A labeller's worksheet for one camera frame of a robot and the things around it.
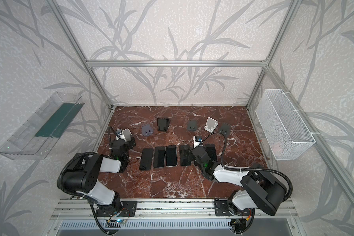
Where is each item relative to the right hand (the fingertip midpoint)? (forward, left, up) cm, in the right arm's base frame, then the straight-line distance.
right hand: (190, 142), depth 88 cm
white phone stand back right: (+17, -16, -5) cm, 24 cm away
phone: (-18, -2, +12) cm, 22 cm away
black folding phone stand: (+20, +19, -8) cm, 29 cm away
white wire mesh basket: (-11, -41, +25) cm, 49 cm away
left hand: (+8, +42, 0) cm, 42 cm away
